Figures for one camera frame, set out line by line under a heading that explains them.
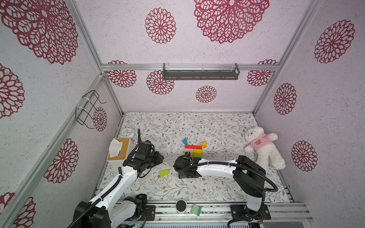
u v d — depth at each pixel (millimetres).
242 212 716
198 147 999
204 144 1001
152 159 740
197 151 973
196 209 754
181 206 717
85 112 760
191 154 818
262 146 910
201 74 876
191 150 973
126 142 948
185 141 1021
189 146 1005
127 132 1046
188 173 630
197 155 947
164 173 879
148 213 735
